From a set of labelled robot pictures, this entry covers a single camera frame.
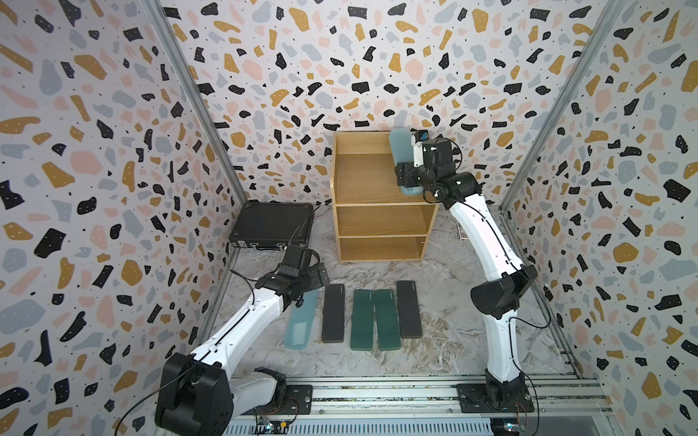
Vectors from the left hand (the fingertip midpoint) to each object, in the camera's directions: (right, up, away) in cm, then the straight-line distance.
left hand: (315, 275), depth 85 cm
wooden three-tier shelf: (+19, +17, +9) cm, 27 cm away
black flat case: (-22, +16, +25) cm, 37 cm away
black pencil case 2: (+30, -12, +5) cm, 33 cm away
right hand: (+28, +33, -3) cm, 44 cm away
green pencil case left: (+14, -15, +3) cm, 21 cm away
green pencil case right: (+22, -15, +3) cm, 27 cm away
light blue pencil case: (-5, -15, +2) cm, 16 cm away
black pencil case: (+5, -16, +2) cm, 17 cm away
